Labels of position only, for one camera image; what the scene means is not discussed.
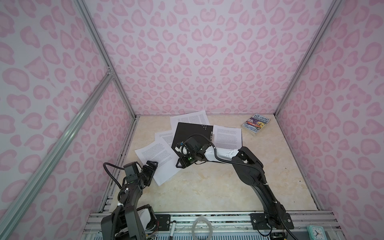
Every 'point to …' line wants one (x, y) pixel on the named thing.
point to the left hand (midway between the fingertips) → (156, 167)
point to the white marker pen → (173, 228)
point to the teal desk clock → (316, 232)
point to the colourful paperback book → (255, 123)
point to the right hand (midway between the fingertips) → (180, 163)
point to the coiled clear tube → (193, 226)
